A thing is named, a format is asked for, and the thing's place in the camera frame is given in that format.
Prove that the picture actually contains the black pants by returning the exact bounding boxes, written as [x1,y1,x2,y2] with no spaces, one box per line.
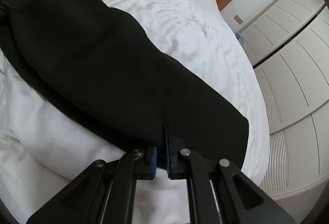
[1,0,249,167]

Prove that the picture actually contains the white bed sheet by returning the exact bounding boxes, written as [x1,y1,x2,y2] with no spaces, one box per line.
[1,0,269,223]

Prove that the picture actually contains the blue patterned item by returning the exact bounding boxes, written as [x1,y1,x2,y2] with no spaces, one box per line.
[235,32,245,46]

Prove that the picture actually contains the cream louvered wardrobe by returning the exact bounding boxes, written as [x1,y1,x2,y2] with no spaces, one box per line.
[240,0,328,200]

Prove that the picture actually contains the beige wall socket right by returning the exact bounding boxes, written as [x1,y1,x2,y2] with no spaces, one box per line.
[234,15,243,25]

